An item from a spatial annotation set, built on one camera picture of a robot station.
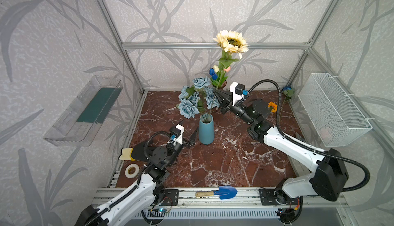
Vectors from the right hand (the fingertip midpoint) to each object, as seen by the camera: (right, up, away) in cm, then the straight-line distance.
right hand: (214, 89), depth 63 cm
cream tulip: (+2, +15, +28) cm, 32 cm away
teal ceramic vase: (-3, -20, +18) cm, 28 cm away
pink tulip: (+9, +15, +30) cm, 35 cm away
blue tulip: (-1, +13, +27) cm, 30 cm away
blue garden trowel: (+6, -50, +12) cm, 52 cm away
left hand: (-11, -16, +7) cm, 21 cm away
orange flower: (+43, -8, +44) cm, 62 cm away
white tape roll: (-44, -43, +19) cm, 65 cm away
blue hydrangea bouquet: (-9, -4, +7) cm, 12 cm away
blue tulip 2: (+1, +10, +26) cm, 28 cm away
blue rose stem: (+59, +3, +52) cm, 79 cm away
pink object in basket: (+54, -21, +10) cm, 59 cm away
